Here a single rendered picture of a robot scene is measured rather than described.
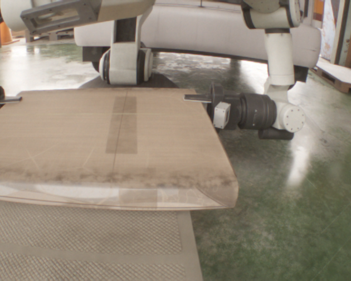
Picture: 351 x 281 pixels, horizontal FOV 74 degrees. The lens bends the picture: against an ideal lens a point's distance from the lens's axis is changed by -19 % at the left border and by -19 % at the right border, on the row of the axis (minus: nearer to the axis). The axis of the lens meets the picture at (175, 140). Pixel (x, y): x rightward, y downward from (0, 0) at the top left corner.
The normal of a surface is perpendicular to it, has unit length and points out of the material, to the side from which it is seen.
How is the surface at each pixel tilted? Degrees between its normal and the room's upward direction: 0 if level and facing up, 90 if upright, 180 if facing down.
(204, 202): 90
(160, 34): 94
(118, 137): 0
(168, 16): 85
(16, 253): 0
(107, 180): 11
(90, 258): 0
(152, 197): 79
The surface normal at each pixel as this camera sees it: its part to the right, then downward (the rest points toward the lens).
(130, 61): 0.05, 0.21
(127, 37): 0.04, 0.44
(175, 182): 0.08, -0.77
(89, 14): 0.04, 0.92
